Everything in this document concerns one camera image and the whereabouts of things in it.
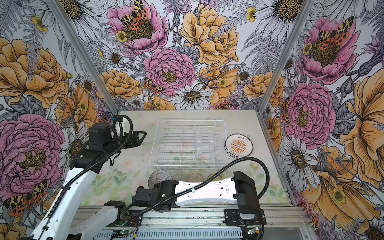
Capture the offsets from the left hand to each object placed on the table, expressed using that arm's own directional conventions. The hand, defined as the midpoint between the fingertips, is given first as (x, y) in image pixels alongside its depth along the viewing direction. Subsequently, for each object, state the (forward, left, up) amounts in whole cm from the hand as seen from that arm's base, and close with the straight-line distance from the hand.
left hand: (140, 139), depth 72 cm
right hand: (-21, -13, -13) cm, 28 cm away
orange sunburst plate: (+11, -55, -24) cm, 61 cm away
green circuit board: (-34, +9, -27) cm, 45 cm away
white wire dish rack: (+14, -23, -27) cm, 38 cm away
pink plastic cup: (-10, -26, -22) cm, 36 cm away
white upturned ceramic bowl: (-13, -9, -12) cm, 20 cm away
